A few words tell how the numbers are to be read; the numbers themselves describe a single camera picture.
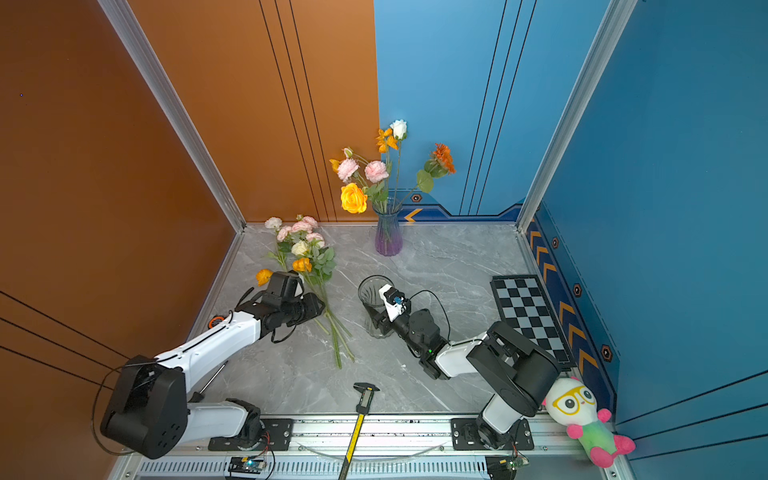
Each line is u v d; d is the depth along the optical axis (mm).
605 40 731
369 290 795
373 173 934
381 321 734
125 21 706
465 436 725
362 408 772
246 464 709
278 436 740
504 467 698
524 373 453
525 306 922
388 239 1050
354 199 699
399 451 725
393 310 706
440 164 849
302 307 772
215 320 913
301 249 1054
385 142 940
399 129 908
